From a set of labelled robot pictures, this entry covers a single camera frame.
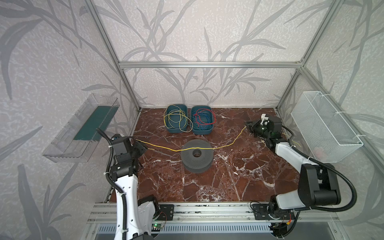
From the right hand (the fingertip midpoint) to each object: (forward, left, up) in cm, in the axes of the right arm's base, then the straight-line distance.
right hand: (244, 117), depth 87 cm
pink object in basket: (-24, -33, -1) cm, 41 cm away
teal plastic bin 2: (+2, +28, -17) cm, 33 cm away
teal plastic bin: (+22, +38, -16) cm, 47 cm away
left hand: (-16, +56, +2) cm, 58 cm away
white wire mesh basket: (-23, -30, +13) cm, 40 cm away
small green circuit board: (-52, +47, -20) cm, 73 cm away
